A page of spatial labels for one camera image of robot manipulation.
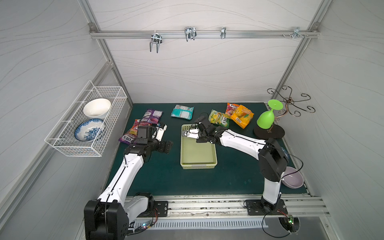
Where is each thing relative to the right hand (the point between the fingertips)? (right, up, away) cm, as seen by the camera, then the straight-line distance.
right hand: (196, 127), depth 89 cm
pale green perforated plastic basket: (0, -18, +3) cm, 18 cm away
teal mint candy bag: (-10, +10, +25) cm, 29 cm away
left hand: (-18, -7, -7) cm, 21 cm away
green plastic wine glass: (+38, +5, -8) cm, 39 cm away
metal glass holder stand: (+56, -4, +13) cm, 57 cm away
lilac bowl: (+55, -29, -6) cm, 62 cm away
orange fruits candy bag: (+27, +13, +26) cm, 40 cm away
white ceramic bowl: (-50, +11, -15) cm, 54 cm away
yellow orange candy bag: (+34, +7, +18) cm, 39 cm away
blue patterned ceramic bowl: (-48, 0, -24) cm, 53 cm away
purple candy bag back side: (-34, +7, +22) cm, 41 cm away
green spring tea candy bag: (+17, +5, +22) cm, 28 cm away
